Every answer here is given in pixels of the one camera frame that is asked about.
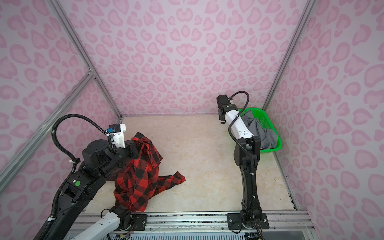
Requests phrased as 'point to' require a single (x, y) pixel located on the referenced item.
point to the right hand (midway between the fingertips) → (231, 115)
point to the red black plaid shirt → (140, 181)
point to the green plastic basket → (265, 123)
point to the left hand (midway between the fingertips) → (143, 136)
